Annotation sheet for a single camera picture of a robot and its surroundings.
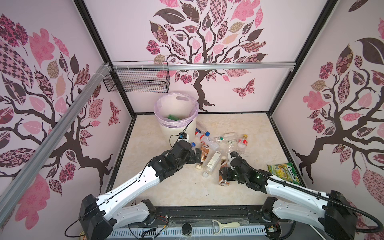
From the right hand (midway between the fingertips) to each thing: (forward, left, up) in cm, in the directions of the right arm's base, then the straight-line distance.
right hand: (221, 170), depth 82 cm
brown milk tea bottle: (+3, -2, +2) cm, 4 cm away
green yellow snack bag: (+1, -39, -5) cm, 39 cm away
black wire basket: (+53, +51, +27) cm, 78 cm away
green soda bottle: (+37, +31, +6) cm, 49 cm away
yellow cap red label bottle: (+20, -17, -5) cm, 27 cm away
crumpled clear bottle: (+16, -9, -4) cm, 19 cm away
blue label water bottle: (+20, +16, -4) cm, 26 cm away
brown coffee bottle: (+14, +9, -3) cm, 17 cm away
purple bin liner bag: (+39, +25, +15) cm, 49 cm away
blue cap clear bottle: (+29, +6, -4) cm, 30 cm away
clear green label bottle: (+29, -10, -10) cm, 32 cm away
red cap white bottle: (+22, +7, -4) cm, 23 cm away
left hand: (+4, +15, +12) cm, 20 cm away
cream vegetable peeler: (-26, +4, -7) cm, 27 cm away
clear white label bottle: (+6, +5, -3) cm, 8 cm away
